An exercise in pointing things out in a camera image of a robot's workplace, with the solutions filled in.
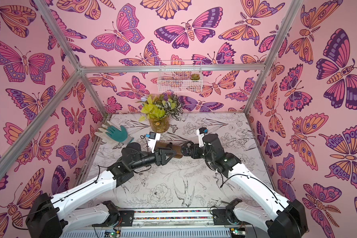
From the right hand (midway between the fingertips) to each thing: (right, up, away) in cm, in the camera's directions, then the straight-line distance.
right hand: (191, 145), depth 77 cm
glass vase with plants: (-20, +22, +21) cm, 37 cm away
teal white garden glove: (-50, +3, +29) cm, 58 cm away
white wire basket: (-6, +42, +29) cm, 51 cm away
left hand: (-8, -2, -8) cm, 12 cm away
